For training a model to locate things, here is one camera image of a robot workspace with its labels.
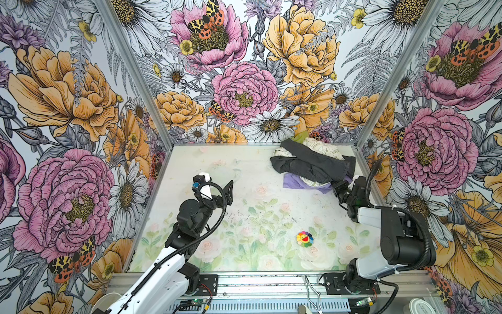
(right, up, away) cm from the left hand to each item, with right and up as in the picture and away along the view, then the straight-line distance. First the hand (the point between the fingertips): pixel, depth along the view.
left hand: (222, 185), depth 76 cm
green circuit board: (-7, -41, -5) cm, 42 cm away
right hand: (+47, -2, +18) cm, 51 cm away
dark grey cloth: (+39, +7, +22) cm, 45 cm away
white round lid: (+67, -38, -11) cm, 78 cm away
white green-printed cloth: (+47, +17, +29) cm, 58 cm away
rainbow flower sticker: (+33, -24, +9) cm, 42 cm away
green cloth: (+38, +23, +38) cm, 58 cm away
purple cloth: (+31, -1, +29) cm, 42 cm away
